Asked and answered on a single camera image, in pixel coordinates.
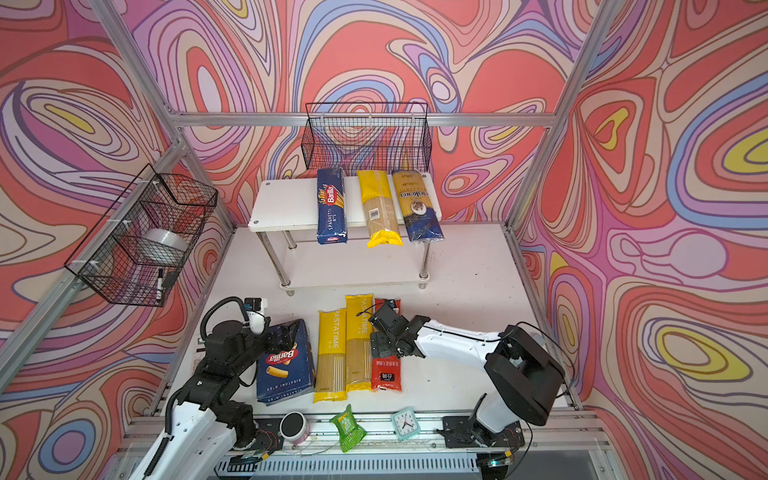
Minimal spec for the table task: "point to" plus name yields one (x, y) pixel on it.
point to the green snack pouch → (350, 432)
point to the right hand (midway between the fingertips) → (392, 349)
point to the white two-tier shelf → (291, 206)
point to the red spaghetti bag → (386, 372)
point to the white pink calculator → (197, 353)
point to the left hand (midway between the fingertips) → (288, 319)
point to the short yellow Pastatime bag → (331, 364)
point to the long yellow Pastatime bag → (359, 326)
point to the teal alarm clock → (406, 424)
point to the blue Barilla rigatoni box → (284, 373)
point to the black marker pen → (159, 288)
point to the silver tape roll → (169, 237)
